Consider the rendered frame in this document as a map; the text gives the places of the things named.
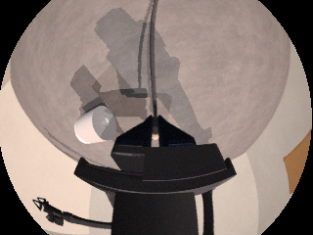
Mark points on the dark grey cable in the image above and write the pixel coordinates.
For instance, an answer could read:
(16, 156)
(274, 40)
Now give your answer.
(152, 58)

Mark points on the cable plug with cream tip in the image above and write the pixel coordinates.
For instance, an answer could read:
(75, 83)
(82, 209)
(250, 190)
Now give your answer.
(155, 127)

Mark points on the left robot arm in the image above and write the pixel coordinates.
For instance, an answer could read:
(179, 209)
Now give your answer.
(60, 216)

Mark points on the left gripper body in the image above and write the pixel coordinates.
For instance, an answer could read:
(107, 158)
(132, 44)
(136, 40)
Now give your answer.
(47, 206)

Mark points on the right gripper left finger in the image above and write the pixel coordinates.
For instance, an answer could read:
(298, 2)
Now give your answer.
(138, 135)

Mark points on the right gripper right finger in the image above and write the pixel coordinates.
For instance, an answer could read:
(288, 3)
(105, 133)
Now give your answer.
(173, 136)

